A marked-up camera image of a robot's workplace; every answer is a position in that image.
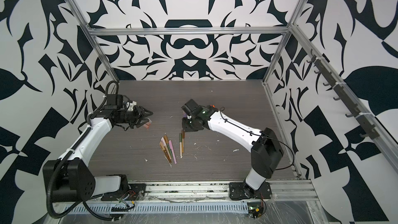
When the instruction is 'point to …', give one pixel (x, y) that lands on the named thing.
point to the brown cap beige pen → (183, 141)
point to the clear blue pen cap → (150, 121)
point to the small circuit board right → (255, 209)
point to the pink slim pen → (172, 151)
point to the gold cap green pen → (166, 141)
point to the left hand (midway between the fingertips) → (151, 113)
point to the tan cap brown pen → (162, 147)
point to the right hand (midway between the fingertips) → (184, 125)
